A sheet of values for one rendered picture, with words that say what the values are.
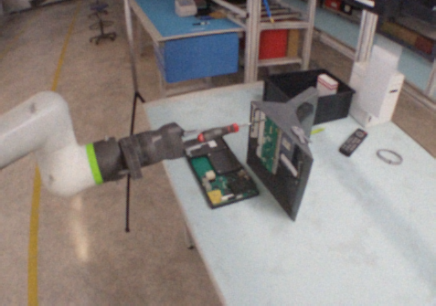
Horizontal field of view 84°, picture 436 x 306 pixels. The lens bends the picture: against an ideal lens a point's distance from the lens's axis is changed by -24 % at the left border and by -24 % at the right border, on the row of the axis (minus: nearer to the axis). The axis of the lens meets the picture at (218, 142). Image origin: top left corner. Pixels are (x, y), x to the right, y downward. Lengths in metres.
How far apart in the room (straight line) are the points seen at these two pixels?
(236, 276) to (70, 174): 0.41
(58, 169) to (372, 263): 0.73
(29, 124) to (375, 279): 0.79
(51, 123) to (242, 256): 0.49
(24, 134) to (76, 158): 0.14
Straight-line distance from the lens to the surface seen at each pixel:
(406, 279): 0.78
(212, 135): 0.68
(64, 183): 0.63
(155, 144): 0.65
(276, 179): 0.85
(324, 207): 0.82
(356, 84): 1.16
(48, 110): 0.59
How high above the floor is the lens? 1.60
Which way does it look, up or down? 38 degrees down
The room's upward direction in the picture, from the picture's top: 1 degrees clockwise
